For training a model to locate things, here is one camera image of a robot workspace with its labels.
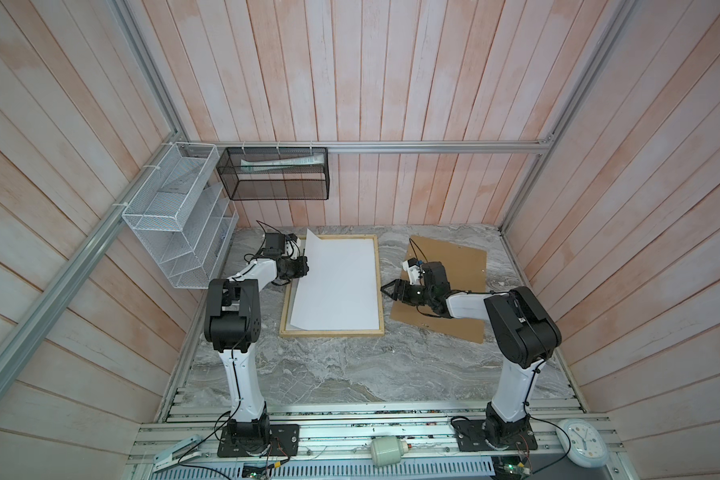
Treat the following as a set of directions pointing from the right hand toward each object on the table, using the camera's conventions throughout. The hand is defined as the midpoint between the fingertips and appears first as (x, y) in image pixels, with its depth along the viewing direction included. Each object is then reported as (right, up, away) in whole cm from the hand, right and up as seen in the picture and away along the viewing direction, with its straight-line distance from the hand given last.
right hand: (386, 290), depth 97 cm
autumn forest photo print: (-16, 0, 0) cm, 16 cm away
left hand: (-27, +6, +5) cm, 28 cm away
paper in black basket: (-37, +40, -7) cm, 55 cm away
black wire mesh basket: (-39, +41, +9) cm, 58 cm away
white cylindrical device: (-3, -32, -32) cm, 46 cm away
